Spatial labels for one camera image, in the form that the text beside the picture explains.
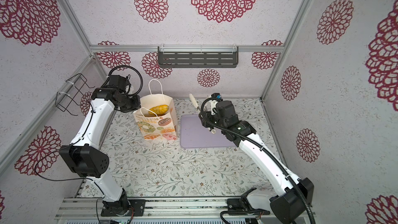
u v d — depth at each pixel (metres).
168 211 0.73
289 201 0.37
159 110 0.92
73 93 0.80
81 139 0.46
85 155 0.45
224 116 0.55
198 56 0.95
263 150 0.45
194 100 0.75
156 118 0.78
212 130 0.67
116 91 0.59
